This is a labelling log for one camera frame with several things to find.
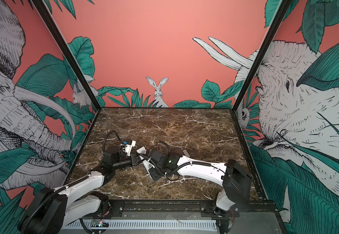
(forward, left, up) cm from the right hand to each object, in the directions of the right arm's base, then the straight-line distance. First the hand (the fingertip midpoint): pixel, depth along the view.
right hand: (150, 172), depth 76 cm
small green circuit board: (-21, +24, -10) cm, 34 cm away
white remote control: (+5, 0, -1) cm, 5 cm away
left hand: (+8, +3, +3) cm, 9 cm away
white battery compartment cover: (+17, -20, -11) cm, 29 cm away
